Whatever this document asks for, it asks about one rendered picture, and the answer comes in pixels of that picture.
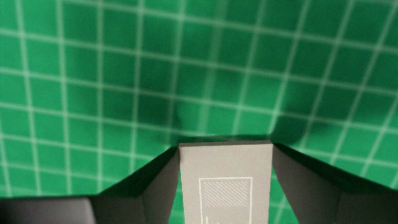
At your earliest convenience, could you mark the green grid cutting mat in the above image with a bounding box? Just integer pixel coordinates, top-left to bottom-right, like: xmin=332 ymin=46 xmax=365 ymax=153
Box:
xmin=0 ymin=0 xmax=398 ymax=197

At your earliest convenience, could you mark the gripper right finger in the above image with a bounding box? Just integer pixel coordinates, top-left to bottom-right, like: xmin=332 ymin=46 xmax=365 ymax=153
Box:
xmin=272 ymin=143 xmax=398 ymax=224

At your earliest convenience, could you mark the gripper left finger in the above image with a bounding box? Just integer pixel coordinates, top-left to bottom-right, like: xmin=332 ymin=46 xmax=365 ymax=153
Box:
xmin=0 ymin=146 xmax=180 ymax=224

